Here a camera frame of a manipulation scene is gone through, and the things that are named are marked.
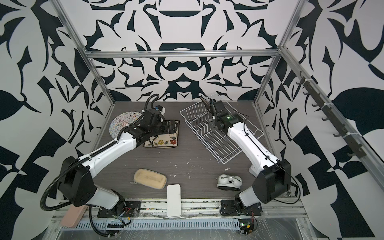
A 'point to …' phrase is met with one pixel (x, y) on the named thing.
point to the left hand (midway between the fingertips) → (172, 122)
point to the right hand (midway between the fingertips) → (220, 118)
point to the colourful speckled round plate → (121, 120)
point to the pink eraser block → (73, 216)
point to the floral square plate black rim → (164, 140)
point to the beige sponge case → (150, 178)
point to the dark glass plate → (207, 104)
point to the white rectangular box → (174, 200)
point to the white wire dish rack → (219, 144)
